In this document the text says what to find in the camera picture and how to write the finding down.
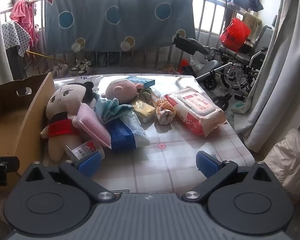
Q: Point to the pink bald plush toy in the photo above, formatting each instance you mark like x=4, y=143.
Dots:
x=121, y=90

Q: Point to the black-haired plush doll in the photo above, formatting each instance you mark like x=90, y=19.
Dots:
x=61, y=102

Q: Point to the pink hanging clothes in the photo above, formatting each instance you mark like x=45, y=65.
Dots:
x=24, y=15

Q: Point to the blue white tissue pack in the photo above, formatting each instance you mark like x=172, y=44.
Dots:
x=126, y=135

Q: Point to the yellow stick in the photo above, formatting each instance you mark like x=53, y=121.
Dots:
x=40, y=55

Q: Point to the teal towel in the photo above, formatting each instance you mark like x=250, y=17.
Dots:
x=110, y=110

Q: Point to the pink sponge cloth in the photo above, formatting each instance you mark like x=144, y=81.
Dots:
x=92, y=125

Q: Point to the green crumpled cloth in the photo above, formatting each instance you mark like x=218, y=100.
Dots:
x=146, y=95

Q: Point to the black wheelchair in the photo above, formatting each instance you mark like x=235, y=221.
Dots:
x=236, y=65

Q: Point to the beige stuffed bag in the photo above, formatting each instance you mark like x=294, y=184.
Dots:
x=287, y=162

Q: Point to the small white wipes packet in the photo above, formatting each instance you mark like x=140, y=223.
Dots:
x=86, y=149

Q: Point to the polka dot cloth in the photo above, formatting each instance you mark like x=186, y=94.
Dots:
x=14, y=36

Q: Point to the light blue box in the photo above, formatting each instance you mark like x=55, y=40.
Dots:
x=142, y=82

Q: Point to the metal window railing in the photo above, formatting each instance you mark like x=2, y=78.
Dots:
x=209, y=17

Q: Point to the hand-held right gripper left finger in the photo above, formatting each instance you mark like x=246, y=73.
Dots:
x=88, y=162

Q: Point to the blue blanket with circles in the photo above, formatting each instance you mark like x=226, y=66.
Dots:
x=115, y=20

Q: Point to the orange striped towel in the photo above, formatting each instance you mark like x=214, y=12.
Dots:
x=164, y=113

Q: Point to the large pink wet wipes pack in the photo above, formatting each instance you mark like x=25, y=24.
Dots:
x=197, y=110

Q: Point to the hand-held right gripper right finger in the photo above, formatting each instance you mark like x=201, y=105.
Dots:
x=206, y=163

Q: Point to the brown cardboard box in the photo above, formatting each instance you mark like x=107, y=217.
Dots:
x=12, y=120

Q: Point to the beige curtain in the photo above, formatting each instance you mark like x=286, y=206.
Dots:
x=277, y=67

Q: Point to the grey hanging trousers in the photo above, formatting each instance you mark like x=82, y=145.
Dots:
x=16, y=65

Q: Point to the beige hanging towel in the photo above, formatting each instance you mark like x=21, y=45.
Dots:
x=252, y=21

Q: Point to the red plastic bag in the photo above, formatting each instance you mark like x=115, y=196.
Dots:
x=234, y=35

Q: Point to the pale slippers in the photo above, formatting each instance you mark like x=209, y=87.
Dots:
x=58, y=69

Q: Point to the white black sneakers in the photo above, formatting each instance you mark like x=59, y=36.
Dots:
x=80, y=67

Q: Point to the gold tissue pack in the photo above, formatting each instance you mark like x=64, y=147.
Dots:
x=144, y=110

